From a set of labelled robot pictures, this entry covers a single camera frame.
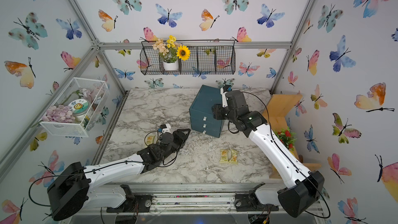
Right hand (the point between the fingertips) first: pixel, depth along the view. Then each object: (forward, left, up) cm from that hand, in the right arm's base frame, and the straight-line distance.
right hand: (218, 105), depth 74 cm
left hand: (-8, +12, -11) cm, 18 cm away
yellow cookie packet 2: (-13, -10, -28) cm, 32 cm away
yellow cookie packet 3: (-13, -5, -29) cm, 32 cm away
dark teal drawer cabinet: (+3, +9, -9) cm, 13 cm away
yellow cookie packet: (-5, +39, -27) cm, 48 cm away
